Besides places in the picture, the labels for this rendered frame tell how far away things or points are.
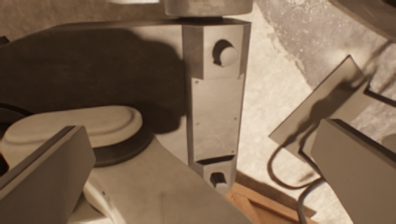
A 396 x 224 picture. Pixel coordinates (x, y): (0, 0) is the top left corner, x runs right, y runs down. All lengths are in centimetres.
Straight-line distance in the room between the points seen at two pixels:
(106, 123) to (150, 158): 9
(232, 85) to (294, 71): 37
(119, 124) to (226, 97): 26
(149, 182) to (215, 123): 27
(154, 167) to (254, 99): 53
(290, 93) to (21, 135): 77
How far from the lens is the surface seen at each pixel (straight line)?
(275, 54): 75
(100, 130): 35
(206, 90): 47
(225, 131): 55
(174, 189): 30
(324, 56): 88
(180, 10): 45
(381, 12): 34
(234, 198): 86
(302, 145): 104
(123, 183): 32
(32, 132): 40
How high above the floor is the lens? 61
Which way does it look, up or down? 58 degrees down
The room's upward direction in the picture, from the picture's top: 154 degrees clockwise
